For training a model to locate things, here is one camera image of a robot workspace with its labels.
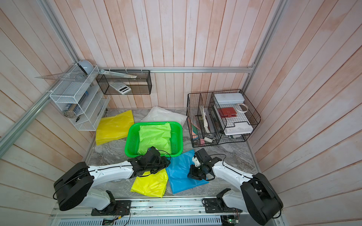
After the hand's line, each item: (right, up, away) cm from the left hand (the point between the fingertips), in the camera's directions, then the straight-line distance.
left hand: (167, 166), depth 85 cm
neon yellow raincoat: (-7, -8, -7) cm, 13 cm away
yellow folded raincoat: (-43, +22, +19) cm, 52 cm away
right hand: (+14, -5, 0) cm, 14 cm away
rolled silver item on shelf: (-53, +32, -8) cm, 62 cm away
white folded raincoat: (-9, +34, +27) cm, 44 cm away
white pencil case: (+40, +43, +10) cm, 60 cm away
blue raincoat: (+6, -3, -1) cm, 7 cm away
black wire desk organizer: (+34, +30, +3) cm, 46 cm away
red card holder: (+38, +34, +3) cm, 51 cm away
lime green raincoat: (-7, +17, +10) cm, 22 cm away
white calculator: (-34, +52, +13) cm, 63 cm away
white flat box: (+45, +24, 0) cm, 50 cm away
